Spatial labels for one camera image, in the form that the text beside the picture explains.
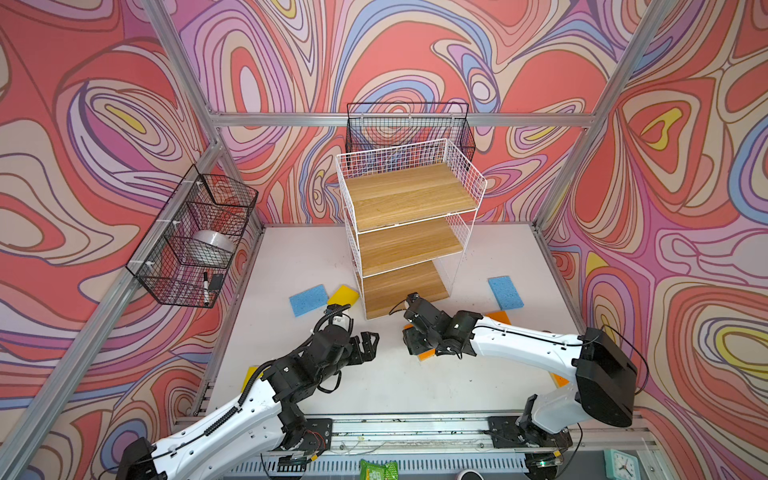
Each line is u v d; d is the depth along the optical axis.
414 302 0.73
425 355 0.72
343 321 0.69
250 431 0.50
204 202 0.75
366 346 0.68
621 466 0.68
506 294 0.98
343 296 0.99
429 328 0.62
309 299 0.96
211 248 0.70
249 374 0.52
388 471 0.68
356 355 0.66
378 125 0.88
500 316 0.95
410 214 0.66
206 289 0.72
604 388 0.41
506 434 0.73
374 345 0.72
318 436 0.72
